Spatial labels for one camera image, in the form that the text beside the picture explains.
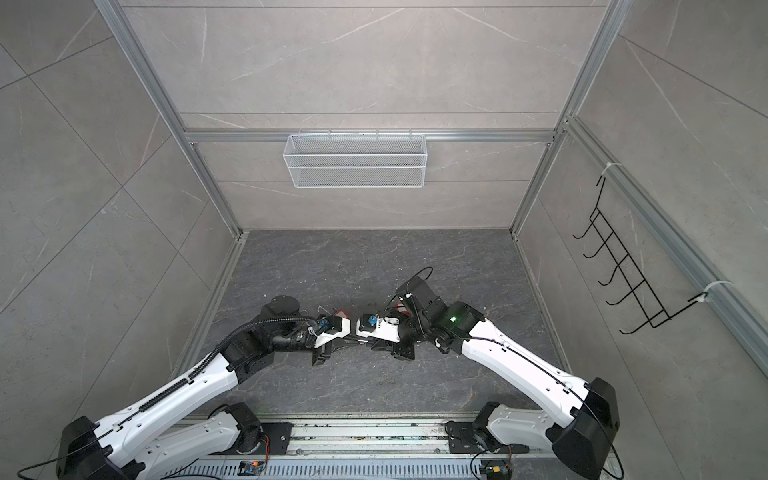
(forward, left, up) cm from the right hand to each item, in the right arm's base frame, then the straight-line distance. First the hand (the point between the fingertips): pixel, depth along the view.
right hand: (377, 337), depth 71 cm
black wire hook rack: (-2, -57, +13) cm, 59 cm away
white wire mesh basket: (+59, +8, +11) cm, 61 cm away
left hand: (0, +5, +3) cm, 5 cm away
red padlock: (+16, +13, -17) cm, 26 cm away
